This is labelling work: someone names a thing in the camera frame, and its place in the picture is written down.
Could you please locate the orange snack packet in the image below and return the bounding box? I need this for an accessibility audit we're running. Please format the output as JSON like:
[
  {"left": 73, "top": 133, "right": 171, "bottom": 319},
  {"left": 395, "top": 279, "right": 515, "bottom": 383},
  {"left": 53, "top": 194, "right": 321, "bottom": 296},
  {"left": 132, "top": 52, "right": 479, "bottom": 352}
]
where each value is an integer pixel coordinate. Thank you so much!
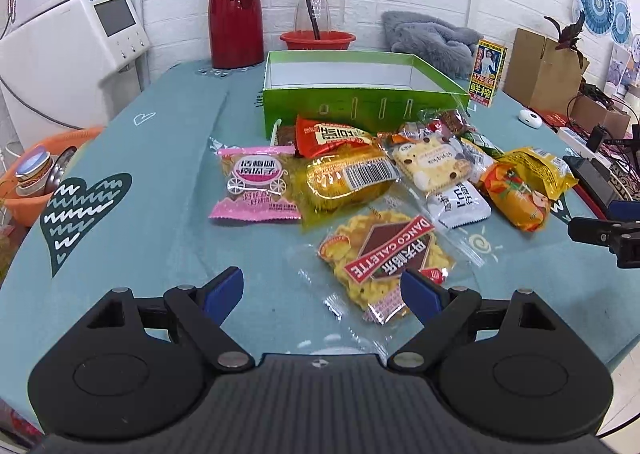
[{"left": 480, "top": 162, "right": 550, "bottom": 233}]

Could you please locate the white snack packet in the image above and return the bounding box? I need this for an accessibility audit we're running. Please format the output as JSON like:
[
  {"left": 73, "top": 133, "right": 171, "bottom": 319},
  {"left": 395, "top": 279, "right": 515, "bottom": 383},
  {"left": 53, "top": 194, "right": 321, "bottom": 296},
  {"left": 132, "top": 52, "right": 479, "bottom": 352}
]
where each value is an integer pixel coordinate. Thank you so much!
[{"left": 426, "top": 181, "right": 491, "bottom": 229}]

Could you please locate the green snack packet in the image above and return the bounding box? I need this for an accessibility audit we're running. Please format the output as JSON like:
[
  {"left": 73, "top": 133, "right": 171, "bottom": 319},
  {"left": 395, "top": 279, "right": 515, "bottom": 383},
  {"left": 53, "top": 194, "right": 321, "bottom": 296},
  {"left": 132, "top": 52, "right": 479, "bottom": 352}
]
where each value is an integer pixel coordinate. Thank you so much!
[{"left": 461, "top": 131, "right": 504, "bottom": 159}]

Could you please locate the Danco Galette cookie packet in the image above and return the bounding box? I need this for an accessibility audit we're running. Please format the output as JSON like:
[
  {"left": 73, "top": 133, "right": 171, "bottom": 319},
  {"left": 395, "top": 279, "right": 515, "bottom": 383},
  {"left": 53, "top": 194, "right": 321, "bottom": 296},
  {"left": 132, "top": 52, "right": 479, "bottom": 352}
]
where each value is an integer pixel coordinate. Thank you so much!
[{"left": 285, "top": 207, "right": 477, "bottom": 356}]

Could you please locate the clear biscuit packet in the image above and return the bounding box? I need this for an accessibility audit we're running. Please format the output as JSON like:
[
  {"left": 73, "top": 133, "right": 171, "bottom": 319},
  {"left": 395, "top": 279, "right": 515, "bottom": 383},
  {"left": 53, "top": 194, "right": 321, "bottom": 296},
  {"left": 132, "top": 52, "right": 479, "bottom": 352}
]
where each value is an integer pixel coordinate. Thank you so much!
[{"left": 380, "top": 129, "right": 473, "bottom": 195}]

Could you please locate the red date snack packet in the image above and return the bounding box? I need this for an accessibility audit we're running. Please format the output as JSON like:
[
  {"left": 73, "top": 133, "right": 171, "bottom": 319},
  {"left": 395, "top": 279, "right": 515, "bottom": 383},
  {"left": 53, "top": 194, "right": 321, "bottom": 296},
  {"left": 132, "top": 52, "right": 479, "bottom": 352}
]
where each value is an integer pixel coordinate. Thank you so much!
[{"left": 419, "top": 108, "right": 476, "bottom": 138}]

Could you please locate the pink snack packet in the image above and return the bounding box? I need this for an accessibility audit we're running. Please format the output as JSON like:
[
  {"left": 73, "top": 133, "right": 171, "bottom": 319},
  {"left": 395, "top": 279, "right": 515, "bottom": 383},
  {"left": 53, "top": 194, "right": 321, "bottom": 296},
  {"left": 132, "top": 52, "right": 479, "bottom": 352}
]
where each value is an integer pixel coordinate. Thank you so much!
[{"left": 209, "top": 145, "right": 302, "bottom": 223}]

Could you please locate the yellow corn packet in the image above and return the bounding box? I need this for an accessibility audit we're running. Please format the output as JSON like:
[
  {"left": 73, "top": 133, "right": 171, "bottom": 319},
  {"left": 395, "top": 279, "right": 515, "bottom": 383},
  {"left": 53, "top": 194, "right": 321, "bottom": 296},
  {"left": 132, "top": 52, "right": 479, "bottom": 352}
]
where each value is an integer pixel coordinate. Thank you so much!
[{"left": 292, "top": 145, "right": 399, "bottom": 228}]

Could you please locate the brown meat snack packet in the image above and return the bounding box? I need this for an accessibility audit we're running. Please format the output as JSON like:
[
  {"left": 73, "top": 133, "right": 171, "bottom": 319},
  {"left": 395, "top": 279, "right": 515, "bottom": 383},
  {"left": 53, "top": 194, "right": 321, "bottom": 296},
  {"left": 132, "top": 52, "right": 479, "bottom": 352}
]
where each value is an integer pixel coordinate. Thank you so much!
[{"left": 270, "top": 119, "right": 296, "bottom": 146}]

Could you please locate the red bean snack packet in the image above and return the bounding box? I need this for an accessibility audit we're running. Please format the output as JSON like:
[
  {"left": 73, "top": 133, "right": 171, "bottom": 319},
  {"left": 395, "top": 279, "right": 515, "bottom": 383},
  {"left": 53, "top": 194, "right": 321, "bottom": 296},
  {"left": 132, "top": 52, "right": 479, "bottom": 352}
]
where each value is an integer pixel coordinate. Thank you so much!
[{"left": 295, "top": 117, "right": 373, "bottom": 158}]

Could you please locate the yellow snack packet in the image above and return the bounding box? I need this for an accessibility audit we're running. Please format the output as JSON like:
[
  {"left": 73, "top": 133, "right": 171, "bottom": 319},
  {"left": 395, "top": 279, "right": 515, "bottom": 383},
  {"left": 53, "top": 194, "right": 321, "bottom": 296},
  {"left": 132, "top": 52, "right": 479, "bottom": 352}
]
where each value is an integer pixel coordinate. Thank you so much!
[{"left": 498, "top": 146, "right": 578, "bottom": 202}]

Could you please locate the white power strip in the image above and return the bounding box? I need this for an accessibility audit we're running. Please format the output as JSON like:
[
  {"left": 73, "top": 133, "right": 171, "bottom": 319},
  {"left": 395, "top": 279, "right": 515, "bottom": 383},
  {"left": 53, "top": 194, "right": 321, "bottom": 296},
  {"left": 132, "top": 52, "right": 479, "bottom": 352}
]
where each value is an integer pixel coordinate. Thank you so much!
[{"left": 556, "top": 127, "right": 612, "bottom": 169}]

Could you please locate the teal tablecloth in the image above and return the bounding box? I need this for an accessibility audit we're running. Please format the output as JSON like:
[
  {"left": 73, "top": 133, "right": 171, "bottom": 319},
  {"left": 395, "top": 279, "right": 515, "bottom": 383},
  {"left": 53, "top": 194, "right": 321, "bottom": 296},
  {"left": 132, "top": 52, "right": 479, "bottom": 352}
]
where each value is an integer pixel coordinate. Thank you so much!
[{"left": 1, "top": 62, "right": 639, "bottom": 419}]

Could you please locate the white round device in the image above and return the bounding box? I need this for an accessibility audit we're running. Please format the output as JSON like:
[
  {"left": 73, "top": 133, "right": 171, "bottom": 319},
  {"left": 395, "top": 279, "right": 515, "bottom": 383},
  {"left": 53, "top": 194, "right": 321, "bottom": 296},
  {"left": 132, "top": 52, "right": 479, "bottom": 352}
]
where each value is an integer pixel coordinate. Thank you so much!
[{"left": 518, "top": 110, "right": 542, "bottom": 129}]

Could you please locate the brown cardboard box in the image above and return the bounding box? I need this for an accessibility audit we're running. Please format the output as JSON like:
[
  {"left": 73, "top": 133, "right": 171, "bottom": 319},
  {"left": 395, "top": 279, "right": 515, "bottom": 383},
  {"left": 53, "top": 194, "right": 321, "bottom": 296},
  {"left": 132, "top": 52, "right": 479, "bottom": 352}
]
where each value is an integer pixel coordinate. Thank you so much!
[{"left": 502, "top": 28, "right": 589, "bottom": 114}]

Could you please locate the orange plastic basin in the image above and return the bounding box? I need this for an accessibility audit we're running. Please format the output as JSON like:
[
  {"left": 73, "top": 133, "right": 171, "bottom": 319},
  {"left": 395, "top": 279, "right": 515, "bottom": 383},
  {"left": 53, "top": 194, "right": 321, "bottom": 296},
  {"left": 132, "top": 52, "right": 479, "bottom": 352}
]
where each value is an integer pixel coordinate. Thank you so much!
[{"left": 1, "top": 127, "right": 103, "bottom": 226}]

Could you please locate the dark purple plant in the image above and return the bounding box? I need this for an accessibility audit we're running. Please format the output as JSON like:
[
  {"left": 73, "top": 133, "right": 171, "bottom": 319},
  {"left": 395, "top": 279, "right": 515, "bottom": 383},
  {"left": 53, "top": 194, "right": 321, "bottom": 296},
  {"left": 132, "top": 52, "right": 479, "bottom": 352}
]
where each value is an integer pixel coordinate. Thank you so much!
[{"left": 544, "top": 11, "right": 585, "bottom": 70}]

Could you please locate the yellow drink carton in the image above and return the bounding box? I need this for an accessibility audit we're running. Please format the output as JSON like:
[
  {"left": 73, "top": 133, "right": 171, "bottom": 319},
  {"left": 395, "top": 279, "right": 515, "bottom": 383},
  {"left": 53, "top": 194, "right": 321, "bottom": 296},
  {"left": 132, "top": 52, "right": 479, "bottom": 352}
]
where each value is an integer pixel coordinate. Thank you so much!
[{"left": 468, "top": 39, "right": 508, "bottom": 107}]

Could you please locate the grey fluffy blanket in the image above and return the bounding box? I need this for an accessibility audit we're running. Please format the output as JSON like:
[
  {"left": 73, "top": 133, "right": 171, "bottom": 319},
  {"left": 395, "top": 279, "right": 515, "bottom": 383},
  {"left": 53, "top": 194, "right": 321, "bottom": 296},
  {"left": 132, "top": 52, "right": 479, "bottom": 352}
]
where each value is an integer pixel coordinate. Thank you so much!
[{"left": 382, "top": 11, "right": 483, "bottom": 79}]

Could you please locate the green cardboard box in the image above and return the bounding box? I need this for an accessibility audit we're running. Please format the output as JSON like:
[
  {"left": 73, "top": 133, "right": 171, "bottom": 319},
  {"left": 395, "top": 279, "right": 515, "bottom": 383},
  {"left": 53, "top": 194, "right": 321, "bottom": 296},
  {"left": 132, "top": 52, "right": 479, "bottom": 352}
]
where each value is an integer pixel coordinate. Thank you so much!
[{"left": 262, "top": 50, "right": 470, "bottom": 136}]

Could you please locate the white machine with screen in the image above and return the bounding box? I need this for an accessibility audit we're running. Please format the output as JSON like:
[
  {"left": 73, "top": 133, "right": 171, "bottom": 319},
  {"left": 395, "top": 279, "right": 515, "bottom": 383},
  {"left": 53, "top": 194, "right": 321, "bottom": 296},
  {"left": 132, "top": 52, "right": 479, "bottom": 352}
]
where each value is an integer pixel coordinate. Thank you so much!
[{"left": 1, "top": 0, "right": 151, "bottom": 148}]

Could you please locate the red thermos jug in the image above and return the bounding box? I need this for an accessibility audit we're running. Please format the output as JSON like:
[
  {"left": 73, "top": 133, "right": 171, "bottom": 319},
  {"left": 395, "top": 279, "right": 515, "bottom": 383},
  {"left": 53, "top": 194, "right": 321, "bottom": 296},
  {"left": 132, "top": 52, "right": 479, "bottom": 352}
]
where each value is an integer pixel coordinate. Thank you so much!
[{"left": 208, "top": 0, "right": 265, "bottom": 70}]

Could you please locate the red plastic basket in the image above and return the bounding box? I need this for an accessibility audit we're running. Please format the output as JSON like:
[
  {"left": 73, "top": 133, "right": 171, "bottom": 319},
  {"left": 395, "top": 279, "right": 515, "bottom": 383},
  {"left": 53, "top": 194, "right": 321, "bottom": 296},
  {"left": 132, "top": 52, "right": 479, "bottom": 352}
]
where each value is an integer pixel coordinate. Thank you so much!
[{"left": 280, "top": 30, "right": 356, "bottom": 50}]

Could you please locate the black stirring stick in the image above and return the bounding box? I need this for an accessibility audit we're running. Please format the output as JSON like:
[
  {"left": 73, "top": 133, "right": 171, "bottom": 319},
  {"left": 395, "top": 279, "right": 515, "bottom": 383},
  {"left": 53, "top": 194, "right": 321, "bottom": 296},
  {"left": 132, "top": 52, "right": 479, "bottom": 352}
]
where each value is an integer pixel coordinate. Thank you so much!
[{"left": 305, "top": 0, "right": 321, "bottom": 40}]

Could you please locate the glass pitcher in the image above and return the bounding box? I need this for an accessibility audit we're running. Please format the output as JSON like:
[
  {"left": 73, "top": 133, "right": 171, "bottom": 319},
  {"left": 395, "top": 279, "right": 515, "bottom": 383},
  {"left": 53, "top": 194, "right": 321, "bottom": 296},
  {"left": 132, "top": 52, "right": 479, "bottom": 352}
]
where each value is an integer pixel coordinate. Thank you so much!
[{"left": 294, "top": 0, "right": 346, "bottom": 32}]

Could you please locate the blue round wall decoration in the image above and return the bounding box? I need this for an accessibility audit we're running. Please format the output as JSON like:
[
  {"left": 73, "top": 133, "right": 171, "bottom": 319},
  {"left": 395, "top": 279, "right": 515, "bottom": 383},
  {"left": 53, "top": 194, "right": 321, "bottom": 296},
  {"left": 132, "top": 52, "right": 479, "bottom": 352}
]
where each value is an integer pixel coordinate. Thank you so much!
[{"left": 572, "top": 0, "right": 632, "bottom": 46}]

